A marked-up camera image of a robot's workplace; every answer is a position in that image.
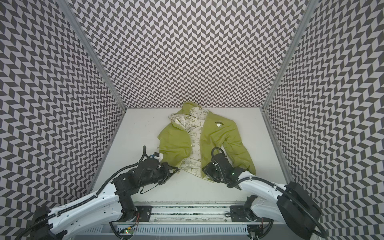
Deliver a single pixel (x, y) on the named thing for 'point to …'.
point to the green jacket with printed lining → (194, 134)
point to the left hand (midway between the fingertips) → (180, 169)
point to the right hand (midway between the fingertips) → (202, 170)
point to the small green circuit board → (129, 231)
